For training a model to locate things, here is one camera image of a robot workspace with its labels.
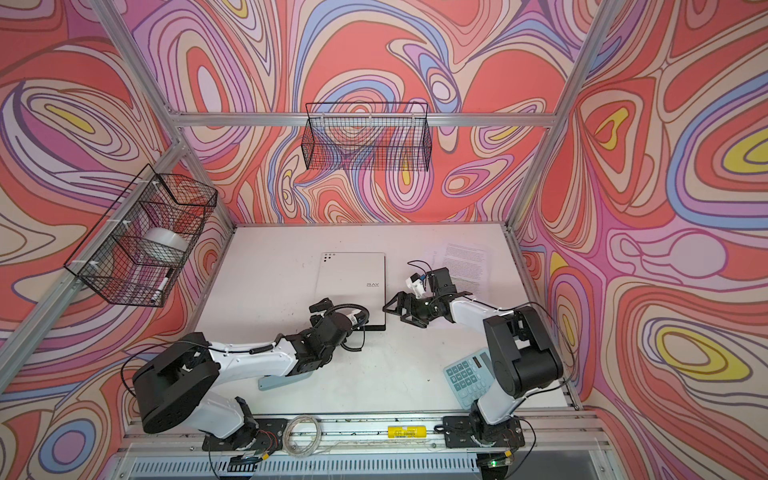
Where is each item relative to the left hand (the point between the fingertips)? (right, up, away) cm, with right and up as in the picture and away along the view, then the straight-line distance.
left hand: (333, 309), depth 88 cm
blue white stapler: (-16, -18, -8) cm, 26 cm away
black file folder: (+5, +8, +13) cm, 16 cm away
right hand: (+19, -3, 0) cm, 19 cm away
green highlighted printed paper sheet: (+46, +12, +19) cm, 52 cm away
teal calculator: (+40, -17, -7) cm, 44 cm away
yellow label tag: (+21, -27, -16) cm, 38 cm away
